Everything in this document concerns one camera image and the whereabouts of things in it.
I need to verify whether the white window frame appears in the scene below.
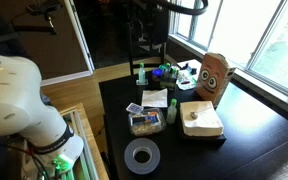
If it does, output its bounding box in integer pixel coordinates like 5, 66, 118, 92
168, 0, 288, 108

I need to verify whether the black camera on mount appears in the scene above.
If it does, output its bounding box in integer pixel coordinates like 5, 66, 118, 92
25, 1, 64, 36

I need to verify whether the black wooden chair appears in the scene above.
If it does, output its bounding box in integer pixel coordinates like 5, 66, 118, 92
128, 13, 169, 76

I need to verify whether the small metal paper weight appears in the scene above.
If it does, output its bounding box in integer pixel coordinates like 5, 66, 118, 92
189, 106, 214, 120

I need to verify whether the blue playing card deck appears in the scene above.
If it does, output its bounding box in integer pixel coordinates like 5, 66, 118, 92
125, 102, 144, 115

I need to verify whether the grey metal rail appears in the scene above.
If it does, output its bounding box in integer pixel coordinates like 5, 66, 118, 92
69, 109, 100, 180

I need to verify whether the black napkin tray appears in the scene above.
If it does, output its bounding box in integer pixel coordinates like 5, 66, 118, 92
177, 113, 228, 149

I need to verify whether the black base cable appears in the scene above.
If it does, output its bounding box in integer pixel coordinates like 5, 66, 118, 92
0, 139, 50, 180

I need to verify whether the grey duct tape roll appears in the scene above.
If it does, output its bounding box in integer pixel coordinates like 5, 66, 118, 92
123, 137, 161, 175

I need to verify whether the white paper sheet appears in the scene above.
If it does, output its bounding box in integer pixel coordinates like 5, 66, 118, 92
177, 58, 202, 71

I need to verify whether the white napkin stack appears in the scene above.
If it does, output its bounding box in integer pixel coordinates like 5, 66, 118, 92
179, 100, 225, 137

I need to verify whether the clear plastic food container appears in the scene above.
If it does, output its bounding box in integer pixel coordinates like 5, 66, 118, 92
127, 107, 167, 137

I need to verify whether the white plastic bag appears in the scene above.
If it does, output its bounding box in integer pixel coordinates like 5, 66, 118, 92
176, 69, 198, 91

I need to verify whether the long black hanging cable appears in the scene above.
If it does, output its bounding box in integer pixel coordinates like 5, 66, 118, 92
140, 0, 209, 16

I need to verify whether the white door frame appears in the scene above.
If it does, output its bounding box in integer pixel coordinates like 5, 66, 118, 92
63, 0, 96, 73

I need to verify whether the green cap sanitizer bottle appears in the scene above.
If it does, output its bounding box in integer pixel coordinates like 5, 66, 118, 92
138, 62, 147, 84
165, 98, 178, 125

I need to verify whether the blue lid jar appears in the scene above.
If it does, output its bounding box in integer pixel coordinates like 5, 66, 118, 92
151, 68, 163, 83

